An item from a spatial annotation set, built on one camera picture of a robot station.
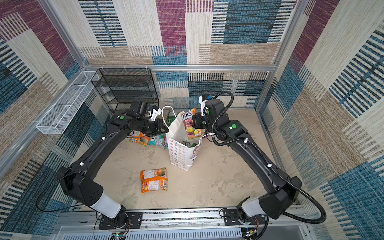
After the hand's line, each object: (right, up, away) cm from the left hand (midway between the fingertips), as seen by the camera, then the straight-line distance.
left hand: (169, 128), depth 75 cm
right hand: (+12, +4, -4) cm, 13 cm away
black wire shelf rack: (-40, +29, +32) cm, 59 cm away
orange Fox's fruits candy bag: (+9, +5, -1) cm, 10 cm away
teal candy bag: (-9, -8, +24) cm, 27 cm away
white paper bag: (+7, -12, -1) cm, 14 cm away
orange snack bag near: (-10, -28, +8) cm, 31 cm away
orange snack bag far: (-11, -3, -12) cm, 17 cm away
